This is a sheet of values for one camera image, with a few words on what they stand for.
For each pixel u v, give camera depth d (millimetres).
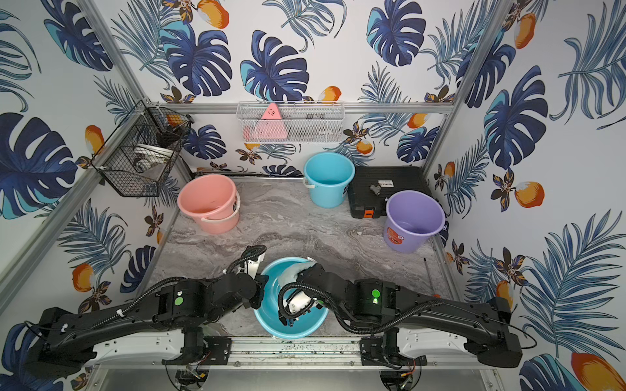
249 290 494
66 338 413
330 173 1077
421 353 609
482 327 413
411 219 905
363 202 1032
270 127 900
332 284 434
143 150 781
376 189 1063
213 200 1063
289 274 635
